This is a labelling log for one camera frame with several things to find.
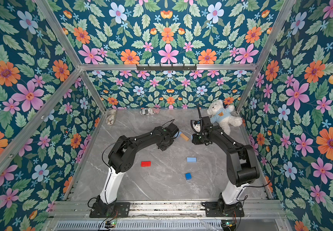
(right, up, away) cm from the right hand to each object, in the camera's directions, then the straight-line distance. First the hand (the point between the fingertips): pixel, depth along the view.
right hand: (195, 139), depth 93 cm
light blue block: (-3, -13, -2) cm, 13 cm away
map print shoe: (-65, +16, +18) cm, 69 cm away
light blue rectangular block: (-11, +4, -9) cm, 15 cm away
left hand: (-16, -4, +5) cm, 17 cm away
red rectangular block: (-33, -16, 0) cm, 37 cm away
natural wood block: (-5, 0, +8) cm, 9 cm away
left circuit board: (-47, -41, -21) cm, 66 cm away
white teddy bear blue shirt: (+22, +17, +12) cm, 30 cm away
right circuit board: (+14, -41, -22) cm, 48 cm away
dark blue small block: (-5, -21, -8) cm, 23 cm away
